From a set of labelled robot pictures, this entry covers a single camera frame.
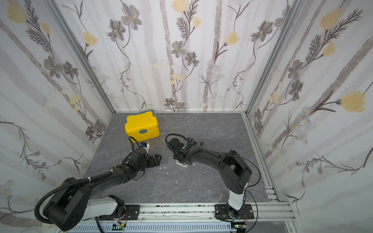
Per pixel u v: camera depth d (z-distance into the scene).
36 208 0.40
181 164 0.89
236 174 0.46
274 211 0.77
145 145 0.81
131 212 0.73
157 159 0.82
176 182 0.84
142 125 0.93
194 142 0.82
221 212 0.74
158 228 0.70
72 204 0.42
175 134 0.76
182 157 0.62
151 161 0.79
